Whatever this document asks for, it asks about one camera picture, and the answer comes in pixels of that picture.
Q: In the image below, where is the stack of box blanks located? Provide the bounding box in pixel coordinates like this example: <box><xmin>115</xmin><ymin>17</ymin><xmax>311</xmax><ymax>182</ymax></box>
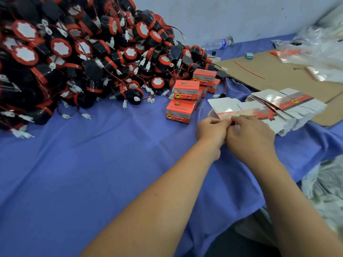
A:
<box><xmin>208</xmin><ymin>88</ymin><xmax>327</xmax><ymax>136</ymax></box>

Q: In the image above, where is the brown cardboard sheet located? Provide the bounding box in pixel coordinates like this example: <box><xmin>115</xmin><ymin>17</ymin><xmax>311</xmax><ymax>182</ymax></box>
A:
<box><xmin>217</xmin><ymin>50</ymin><xmax>343</xmax><ymax>127</ymax></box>

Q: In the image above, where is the clear plastic water bottle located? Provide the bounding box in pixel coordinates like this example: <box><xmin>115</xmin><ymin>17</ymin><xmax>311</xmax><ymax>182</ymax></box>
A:
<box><xmin>204</xmin><ymin>36</ymin><xmax>234</xmax><ymax>51</ymax></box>

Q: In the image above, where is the pile of black red buzzers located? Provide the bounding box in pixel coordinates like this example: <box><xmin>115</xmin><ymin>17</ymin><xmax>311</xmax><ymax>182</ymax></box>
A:
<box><xmin>0</xmin><ymin>0</ymin><xmax>228</xmax><ymax>140</ymax></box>

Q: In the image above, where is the blue table cloth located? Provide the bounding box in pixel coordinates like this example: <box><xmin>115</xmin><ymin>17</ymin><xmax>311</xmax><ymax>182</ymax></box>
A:
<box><xmin>0</xmin><ymin>32</ymin><xmax>343</xmax><ymax>257</ymax></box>

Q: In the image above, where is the person's left hand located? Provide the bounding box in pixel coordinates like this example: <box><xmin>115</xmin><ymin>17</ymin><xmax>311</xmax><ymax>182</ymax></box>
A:
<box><xmin>195</xmin><ymin>116</ymin><xmax>233</xmax><ymax>162</ymax></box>

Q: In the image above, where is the pile of clear plastic bags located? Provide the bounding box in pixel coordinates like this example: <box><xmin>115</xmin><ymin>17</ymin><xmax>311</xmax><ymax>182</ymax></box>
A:
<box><xmin>270</xmin><ymin>8</ymin><xmax>343</xmax><ymax>84</ymax></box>

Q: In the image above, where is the person's left forearm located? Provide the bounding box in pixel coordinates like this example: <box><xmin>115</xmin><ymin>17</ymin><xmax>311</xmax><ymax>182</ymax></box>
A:
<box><xmin>80</xmin><ymin>139</ymin><xmax>222</xmax><ymax>257</ymax></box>

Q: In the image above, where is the person's right hand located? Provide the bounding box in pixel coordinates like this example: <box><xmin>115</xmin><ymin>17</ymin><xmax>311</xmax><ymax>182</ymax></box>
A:
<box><xmin>225</xmin><ymin>114</ymin><xmax>279</xmax><ymax>170</ymax></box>

